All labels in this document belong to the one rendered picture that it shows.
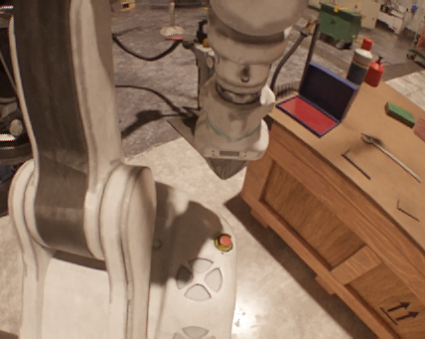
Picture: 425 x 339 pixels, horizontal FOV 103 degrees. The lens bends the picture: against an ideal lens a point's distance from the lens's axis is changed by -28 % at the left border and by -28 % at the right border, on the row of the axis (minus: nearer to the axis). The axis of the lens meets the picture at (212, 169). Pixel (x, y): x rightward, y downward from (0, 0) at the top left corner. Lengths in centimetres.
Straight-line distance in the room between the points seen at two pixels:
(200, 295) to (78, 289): 23
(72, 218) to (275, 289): 72
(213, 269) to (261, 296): 40
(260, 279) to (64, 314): 66
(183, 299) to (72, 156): 32
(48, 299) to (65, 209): 19
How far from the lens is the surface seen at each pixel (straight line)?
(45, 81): 32
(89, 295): 42
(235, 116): 25
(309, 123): 66
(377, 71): 112
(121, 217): 30
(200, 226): 52
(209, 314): 49
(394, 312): 88
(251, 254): 91
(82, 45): 28
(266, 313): 87
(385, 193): 62
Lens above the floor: 83
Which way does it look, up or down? 49 degrees down
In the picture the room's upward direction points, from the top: 4 degrees clockwise
